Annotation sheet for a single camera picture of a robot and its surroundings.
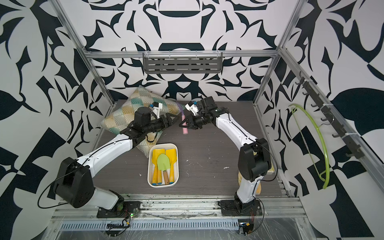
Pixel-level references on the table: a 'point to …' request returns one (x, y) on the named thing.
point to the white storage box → (163, 146)
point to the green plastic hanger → (320, 173)
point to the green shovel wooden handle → (163, 163)
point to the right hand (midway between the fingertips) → (183, 125)
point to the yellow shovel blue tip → (156, 173)
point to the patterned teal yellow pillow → (120, 115)
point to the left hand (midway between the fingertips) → (175, 116)
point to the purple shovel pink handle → (185, 128)
